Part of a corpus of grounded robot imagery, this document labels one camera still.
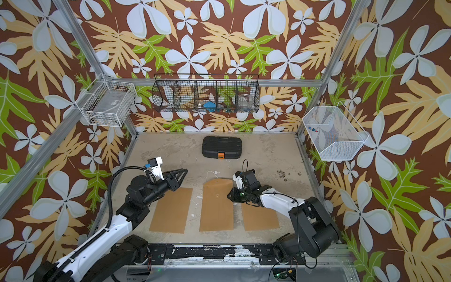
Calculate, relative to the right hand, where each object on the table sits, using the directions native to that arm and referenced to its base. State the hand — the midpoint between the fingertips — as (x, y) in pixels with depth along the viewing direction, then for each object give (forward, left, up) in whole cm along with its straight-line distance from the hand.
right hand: (227, 195), depth 88 cm
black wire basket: (+43, +6, +31) cm, 54 cm away
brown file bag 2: (-6, +5, -4) cm, 9 cm away
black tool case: (+30, +3, +3) cm, 30 cm away
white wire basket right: (+21, -52, +23) cm, 60 cm away
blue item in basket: (+40, +9, +25) cm, 48 cm away
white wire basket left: (+36, +60, +31) cm, 76 cm away
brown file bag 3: (-10, -14, -4) cm, 18 cm away
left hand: (+3, +18, +21) cm, 28 cm away
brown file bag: (-7, +28, -4) cm, 29 cm away
